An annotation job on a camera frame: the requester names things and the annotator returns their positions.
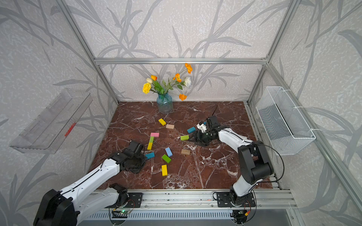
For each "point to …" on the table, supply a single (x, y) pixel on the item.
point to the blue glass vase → (165, 103)
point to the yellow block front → (164, 170)
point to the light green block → (184, 137)
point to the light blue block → (168, 151)
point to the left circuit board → (122, 214)
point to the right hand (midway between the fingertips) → (191, 140)
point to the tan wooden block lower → (185, 151)
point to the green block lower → (167, 158)
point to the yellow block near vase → (162, 121)
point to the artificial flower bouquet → (163, 88)
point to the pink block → (155, 134)
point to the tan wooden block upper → (169, 126)
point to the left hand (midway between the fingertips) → (149, 162)
